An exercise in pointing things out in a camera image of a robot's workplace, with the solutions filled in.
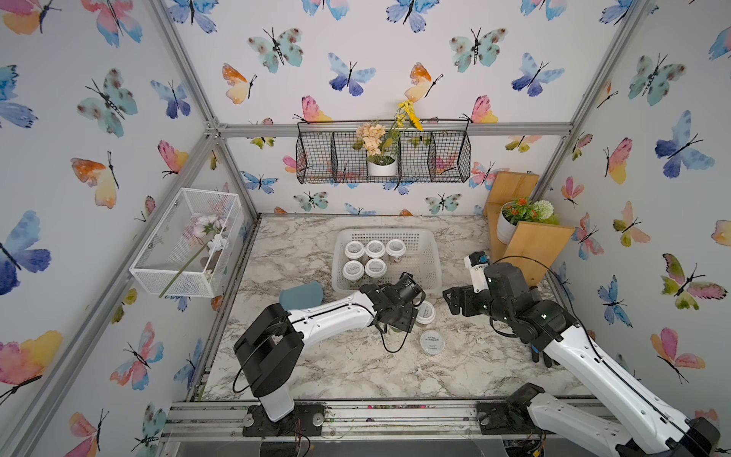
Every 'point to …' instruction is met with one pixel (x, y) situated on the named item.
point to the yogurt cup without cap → (432, 343)
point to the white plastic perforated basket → (421, 259)
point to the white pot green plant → (523, 209)
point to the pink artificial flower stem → (208, 229)
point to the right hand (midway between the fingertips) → (460, 288)
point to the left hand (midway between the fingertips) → (405, 314)
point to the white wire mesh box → (196, 219)
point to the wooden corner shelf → (533, 247)
